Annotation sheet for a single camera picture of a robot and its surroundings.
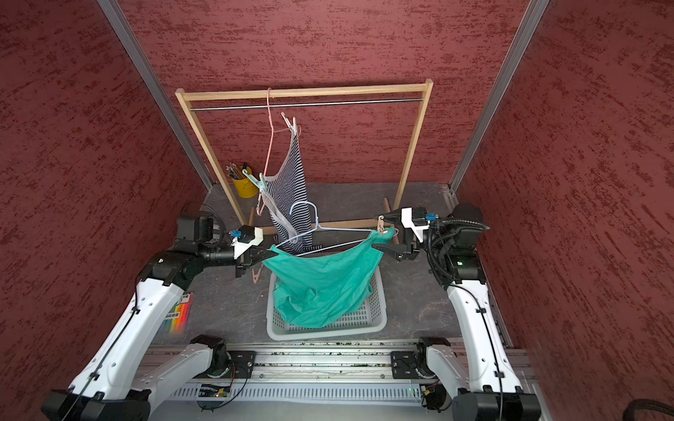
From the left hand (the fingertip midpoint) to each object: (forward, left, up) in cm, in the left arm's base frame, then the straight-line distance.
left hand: (273, 255), depth 67 cm
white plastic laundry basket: (-9, -27, -27) cm, 39 cm away
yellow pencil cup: (+44, +25, -20) cm, 55 cm away
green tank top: (-1, -14, -20) cm, 24 cm away
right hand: (+1, -26, +9) cm, 27 cm away
